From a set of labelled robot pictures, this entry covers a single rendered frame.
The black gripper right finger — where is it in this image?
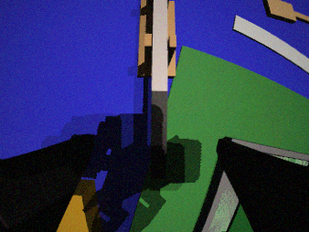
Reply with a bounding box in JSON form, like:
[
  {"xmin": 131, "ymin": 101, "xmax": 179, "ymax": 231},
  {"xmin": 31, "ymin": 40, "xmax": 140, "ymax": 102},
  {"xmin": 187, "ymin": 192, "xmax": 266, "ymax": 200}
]
[{"xmin": 216, "ymin": 138, "xmax": 309, "ymax": 232}]

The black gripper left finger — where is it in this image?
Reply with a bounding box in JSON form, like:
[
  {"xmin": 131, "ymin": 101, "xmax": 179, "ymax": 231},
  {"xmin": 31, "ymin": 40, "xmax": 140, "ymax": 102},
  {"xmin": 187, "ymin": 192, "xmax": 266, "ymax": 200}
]
[{"xmin": 0, "ymin": 134, "xmax": 95, "ymax": 232}]

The white flat bar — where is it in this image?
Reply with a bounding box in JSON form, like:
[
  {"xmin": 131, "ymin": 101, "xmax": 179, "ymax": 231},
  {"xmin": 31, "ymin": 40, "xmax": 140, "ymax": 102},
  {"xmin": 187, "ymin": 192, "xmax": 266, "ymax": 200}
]
[{"xmin": 233, "ymin": 16, "xmax": 309, "ymax": 73}]

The green rectangular mat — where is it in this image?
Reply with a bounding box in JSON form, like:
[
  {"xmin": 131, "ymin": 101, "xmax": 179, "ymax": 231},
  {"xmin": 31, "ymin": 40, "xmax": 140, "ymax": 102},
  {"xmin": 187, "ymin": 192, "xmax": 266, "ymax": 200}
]
[{"xmin": 129, "ymin": 46, "xmax": 309, "ymax": 232}]

